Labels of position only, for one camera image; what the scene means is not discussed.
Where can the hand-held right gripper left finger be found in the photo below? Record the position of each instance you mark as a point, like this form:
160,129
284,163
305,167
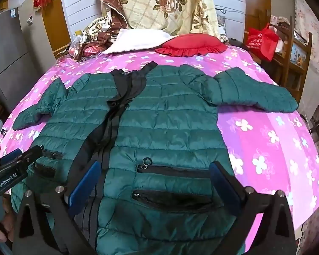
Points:
85,182

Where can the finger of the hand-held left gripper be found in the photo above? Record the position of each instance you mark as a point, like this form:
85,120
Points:
33,152
8,157

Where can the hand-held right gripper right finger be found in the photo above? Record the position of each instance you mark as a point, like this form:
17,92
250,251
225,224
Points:
219,180

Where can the green puffer jacket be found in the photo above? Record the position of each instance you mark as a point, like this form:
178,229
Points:
162,124

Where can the person's left hand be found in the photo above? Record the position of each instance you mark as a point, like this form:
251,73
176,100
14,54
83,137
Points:
0,231

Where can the pink floral bedsheet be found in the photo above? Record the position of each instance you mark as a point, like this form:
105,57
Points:
268,138

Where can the grey refrigerator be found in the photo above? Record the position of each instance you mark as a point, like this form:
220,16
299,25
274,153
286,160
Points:
8,53

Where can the clear plastic bag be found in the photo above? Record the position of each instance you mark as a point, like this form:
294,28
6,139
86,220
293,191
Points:
75,45

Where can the shiny red packet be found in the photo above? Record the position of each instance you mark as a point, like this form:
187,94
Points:
91,51

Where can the yellow bottle cap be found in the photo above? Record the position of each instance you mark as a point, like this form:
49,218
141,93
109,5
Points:
79,33

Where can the red ruffled pillow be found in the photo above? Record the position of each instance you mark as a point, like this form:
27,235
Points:
191,43

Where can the brown floral blanket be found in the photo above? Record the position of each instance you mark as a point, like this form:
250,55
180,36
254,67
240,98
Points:
98,29

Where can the wooden shelf rack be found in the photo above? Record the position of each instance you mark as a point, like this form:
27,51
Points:
291,58

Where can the red shopping bag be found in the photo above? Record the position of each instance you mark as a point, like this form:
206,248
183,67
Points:
260,42

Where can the white pillow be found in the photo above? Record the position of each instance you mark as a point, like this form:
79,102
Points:
138,39

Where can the cream rose-print quilt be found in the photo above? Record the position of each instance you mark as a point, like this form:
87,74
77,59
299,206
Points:
154,2

